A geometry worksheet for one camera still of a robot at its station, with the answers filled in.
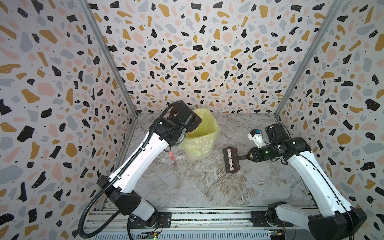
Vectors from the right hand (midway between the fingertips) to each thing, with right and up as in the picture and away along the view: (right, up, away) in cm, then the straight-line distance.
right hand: (246, 153), depth 73 cm
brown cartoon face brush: (-5, -5, +11) cm, 13 cm away
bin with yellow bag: (-22, +6, +2) cm, 23 cm away
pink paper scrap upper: (-41, -5, +24) cm, 48 cm away
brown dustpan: (-33, +23, +11) cm, 42 cm away
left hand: (-36, +12, -3) cm, 38 cm away
